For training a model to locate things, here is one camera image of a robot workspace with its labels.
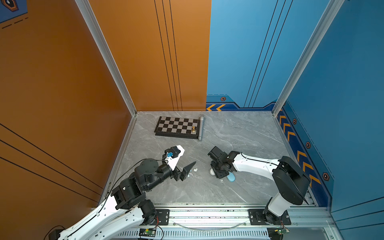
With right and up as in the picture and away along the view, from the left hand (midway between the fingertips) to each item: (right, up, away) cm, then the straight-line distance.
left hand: (188, 154), depth 62 cm
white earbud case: (+12, -14, +21) cm, 28 cm away
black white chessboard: (-12, +11, +44) cm, 47 cm away
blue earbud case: (+23, -17, +23) cm, 37 cm away
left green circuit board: (-21, -40, +10) cm, 46 cm away
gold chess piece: (+1, +9, +40) cm, 41 cm away
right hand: (+10, -14, +25) cm, 30 cm away
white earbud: (+3, -15, +26) cm, 30 cm away
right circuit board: (+41, -40, +9) cm, 58 cm away
